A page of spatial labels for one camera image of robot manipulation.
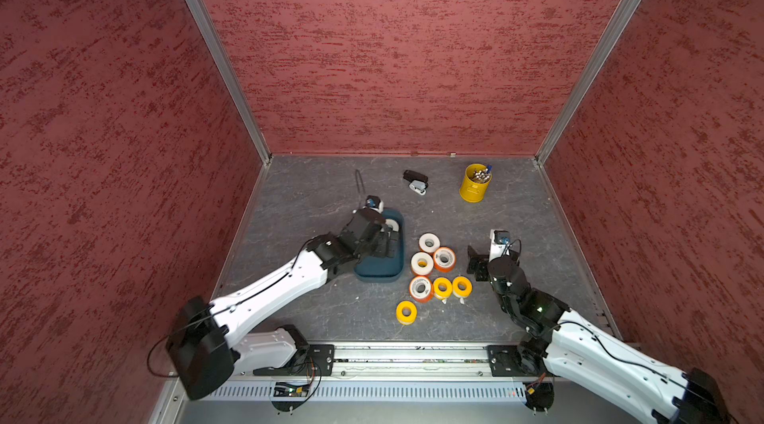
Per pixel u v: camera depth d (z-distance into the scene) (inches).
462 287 33.6
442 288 33.7
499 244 26.8
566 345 20.8
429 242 37.4
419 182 42.9
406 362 29.9
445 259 35.3
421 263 34.6
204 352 15.1
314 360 29.2
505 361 29.1
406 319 31.3
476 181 39.0
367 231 22.8
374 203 27.4
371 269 34.7
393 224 38.5
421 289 33.0
